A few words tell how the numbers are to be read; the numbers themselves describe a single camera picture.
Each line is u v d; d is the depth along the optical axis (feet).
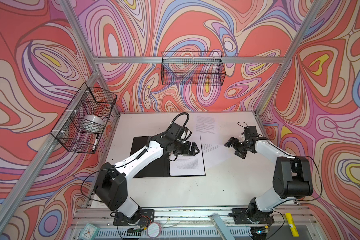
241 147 2.62
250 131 2.45
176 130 2.07
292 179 1.49
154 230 2.17
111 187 1.38
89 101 2.42
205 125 3.67
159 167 2.93
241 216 2.41
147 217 2.38
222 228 2.21
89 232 2.22
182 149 2.30
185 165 2.98
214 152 3.18
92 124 2.30
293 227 2.27
